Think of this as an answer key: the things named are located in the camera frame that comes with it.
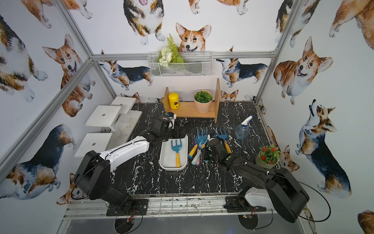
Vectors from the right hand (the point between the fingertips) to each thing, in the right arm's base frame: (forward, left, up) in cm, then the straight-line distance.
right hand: (205, 146), depth 86 cm
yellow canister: (+31, +20, +8) cm, 38 cm away
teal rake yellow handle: (+4, +3, +2) cm, 6 cm away
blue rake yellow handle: (+12, -14, -9) cm, 20 cm away
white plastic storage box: (-2, +20, -8) cm, 21 cm away
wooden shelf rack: (+31, +12, -2) cm, 33 cm away
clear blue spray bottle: (+11, -24, -1) cm, 26 cm away
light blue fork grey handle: (-7, +6, -4) cm, 10 cm away
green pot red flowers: (-8, -34, +2) cm, 35 cm away
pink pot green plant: (+29, 0, +10) cm, 31 cm away
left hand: (+9, +13, +7) cm, 18 cm away
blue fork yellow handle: (+3, +18, -7) cm, 19 cm away
